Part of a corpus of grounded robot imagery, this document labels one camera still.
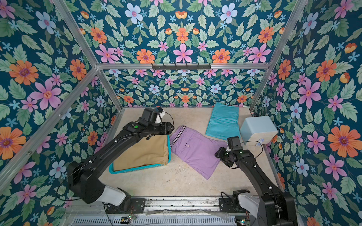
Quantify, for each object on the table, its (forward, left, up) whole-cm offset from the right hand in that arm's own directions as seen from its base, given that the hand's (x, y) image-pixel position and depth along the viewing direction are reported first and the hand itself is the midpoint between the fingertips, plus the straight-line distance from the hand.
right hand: (217, 154), depth 84 cm
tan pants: (+1, +41, 0) cm, 41 cm away
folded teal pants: (+31, -8, -5) cm, 32 cm away
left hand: (+9, +28, +16) cm, 33 cm away
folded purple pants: (+6, +13, -6) cm, 15 cm away
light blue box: (+14, -25, +7) cm, 29 cm away
